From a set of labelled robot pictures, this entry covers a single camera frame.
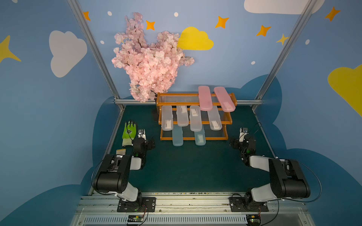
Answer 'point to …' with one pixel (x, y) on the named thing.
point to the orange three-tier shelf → (189, 115)
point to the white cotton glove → (122, 151)
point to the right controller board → (253, 220)
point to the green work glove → (129, 133)
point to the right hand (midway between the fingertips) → (240, 136)
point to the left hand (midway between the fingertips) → (145, 136)
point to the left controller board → (135, 218)
